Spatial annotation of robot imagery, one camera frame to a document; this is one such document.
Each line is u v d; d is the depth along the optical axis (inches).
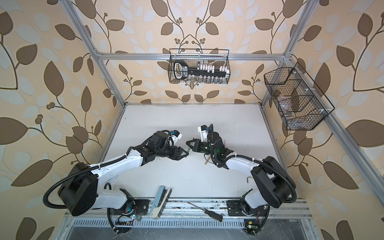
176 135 29.7
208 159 35.7
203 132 30.8
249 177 33.3
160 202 29.1
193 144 31.6
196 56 35.3
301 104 28.8
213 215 28.3
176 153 28.4
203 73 33.0
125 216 28.3
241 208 25.3
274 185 17.0
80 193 16.3
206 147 28.6
